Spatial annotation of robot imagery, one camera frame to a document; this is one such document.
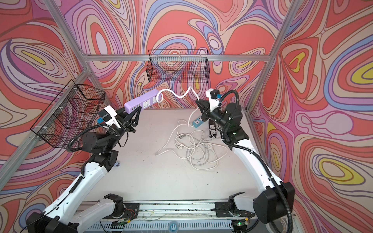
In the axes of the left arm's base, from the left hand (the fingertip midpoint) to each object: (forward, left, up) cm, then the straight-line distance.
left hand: (139, 107), depth 55 cm
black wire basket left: (+16, +45, -19) cm, 51 cm away
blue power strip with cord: (+30, -26, -43) cm, 59 cm away
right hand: (+10, -23, -8) cm, 27 cm away
